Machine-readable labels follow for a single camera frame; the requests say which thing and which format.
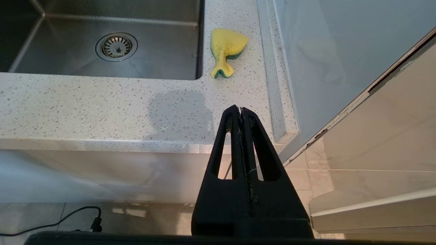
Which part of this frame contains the stainless steel sink basin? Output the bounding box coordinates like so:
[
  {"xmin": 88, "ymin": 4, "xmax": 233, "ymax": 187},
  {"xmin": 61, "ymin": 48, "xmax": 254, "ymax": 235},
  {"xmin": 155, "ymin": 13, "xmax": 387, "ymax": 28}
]
[{"xmin": 0, "ymin": 0, "xmax": 205, "ymax": 81}]

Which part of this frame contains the yellow sponge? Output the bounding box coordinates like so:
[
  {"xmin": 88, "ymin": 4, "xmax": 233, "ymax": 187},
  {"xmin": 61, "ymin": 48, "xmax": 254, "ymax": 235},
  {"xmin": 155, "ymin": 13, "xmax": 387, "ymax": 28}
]
[{"xmin": 210, "ymin": 28, "xmax": 249, "ymax": 79}]

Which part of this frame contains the black floor cable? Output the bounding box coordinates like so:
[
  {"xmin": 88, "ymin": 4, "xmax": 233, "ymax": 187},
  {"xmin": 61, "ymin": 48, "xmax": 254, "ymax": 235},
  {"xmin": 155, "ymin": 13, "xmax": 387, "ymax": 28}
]
[{"xmin": 0, "ymin": 206, "xmax": 103, "ymax": 237}]

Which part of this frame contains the round metal drain strainer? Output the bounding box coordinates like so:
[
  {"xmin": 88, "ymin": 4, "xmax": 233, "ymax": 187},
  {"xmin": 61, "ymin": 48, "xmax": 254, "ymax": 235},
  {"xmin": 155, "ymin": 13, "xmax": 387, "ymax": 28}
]
[{"xmin": 95, "ymin": 32, "xmax": 138, "ymax": 62}]

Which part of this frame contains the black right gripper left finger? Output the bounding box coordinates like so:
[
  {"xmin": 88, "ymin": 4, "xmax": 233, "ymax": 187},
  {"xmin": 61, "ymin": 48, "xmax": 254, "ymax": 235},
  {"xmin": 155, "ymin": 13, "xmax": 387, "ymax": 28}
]
[{"xmin": 191, "ymin": 105, "xmax": 253, "ymax": 239}]

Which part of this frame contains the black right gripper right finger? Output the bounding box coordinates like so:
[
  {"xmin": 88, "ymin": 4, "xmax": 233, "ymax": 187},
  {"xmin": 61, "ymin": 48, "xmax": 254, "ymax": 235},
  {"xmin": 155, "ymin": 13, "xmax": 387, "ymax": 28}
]
[{"xmin": 240, "ymin": 107, "xmax": 314, "ymax": 239}]

